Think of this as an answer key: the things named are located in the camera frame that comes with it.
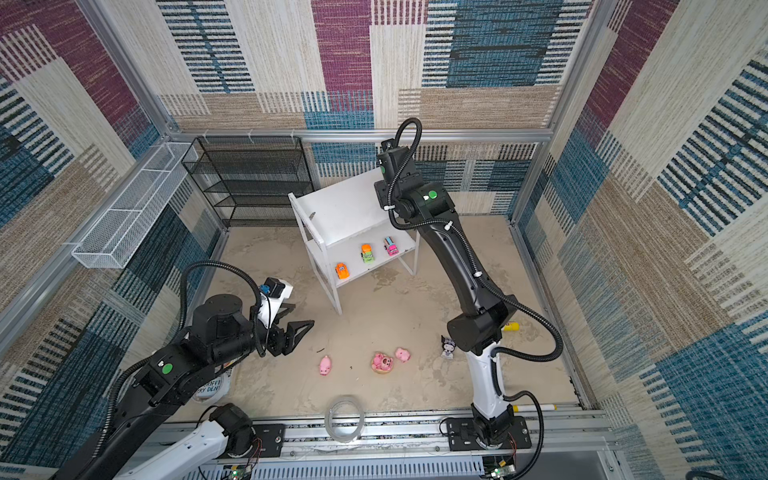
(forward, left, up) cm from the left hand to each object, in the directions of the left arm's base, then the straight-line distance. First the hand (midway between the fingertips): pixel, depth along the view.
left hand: (302, 311), depth 67 cm
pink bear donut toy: (-4, -17, -23) cm, 29 cm away
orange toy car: (+16, -7, -8) cm, 19 cm away
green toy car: (+22, -13, -8) cm, 27 cm away
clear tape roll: (-16, -7, -28) cm, 33 cm away
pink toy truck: (+25, -20, -8) cm, 33 cm away
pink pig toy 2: (-1, -23, -24) cm, 33 cm away
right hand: (+28, -23, +12) cm, 38 cm away
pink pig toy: (-4, -2, -25) cm, 25 cm away
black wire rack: (+57, +30, -7) cm, 64 cm away
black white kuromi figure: (0, -36, -23) cm, 43 cm away
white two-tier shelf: (+17, -10, +7) cm, 21 cm away
